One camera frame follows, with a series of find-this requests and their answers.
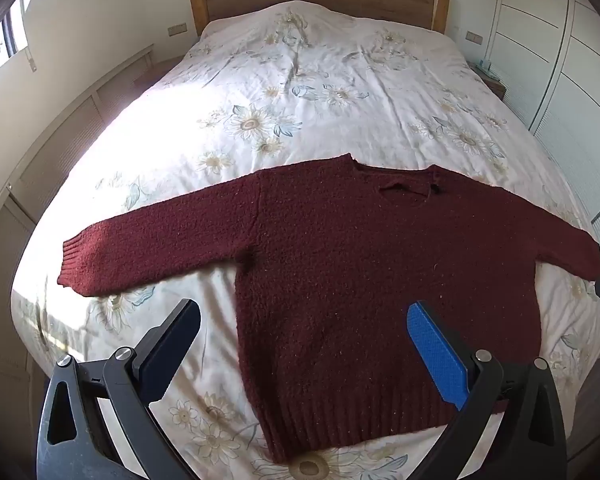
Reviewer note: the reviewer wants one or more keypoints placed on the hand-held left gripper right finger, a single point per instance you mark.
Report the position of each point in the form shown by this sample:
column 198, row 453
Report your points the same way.
column 437, row 355

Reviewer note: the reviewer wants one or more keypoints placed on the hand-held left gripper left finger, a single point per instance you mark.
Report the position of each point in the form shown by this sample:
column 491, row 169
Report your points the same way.
column 172, row 345

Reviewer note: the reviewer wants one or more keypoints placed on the maroon knit sweater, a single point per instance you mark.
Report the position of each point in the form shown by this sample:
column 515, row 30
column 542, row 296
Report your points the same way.
column 330, row 260

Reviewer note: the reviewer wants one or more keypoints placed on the wooden nightstand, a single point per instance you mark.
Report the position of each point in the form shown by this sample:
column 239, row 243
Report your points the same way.
column 492, row 85

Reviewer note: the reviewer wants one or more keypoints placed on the white wardrobe doors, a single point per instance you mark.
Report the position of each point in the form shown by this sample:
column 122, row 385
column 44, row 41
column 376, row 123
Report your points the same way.
column 555, row 60

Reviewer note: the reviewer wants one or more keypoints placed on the bed with floral duvet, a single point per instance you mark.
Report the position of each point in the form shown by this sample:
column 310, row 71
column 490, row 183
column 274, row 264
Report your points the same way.
column 330, row 85

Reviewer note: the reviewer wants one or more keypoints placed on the window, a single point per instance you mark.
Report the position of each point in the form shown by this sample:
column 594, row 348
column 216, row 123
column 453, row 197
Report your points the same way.
column 5, row 35

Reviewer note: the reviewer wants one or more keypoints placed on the beige wall switch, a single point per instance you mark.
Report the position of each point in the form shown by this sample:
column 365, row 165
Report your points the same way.
column 473, row 36
column 177, row 29

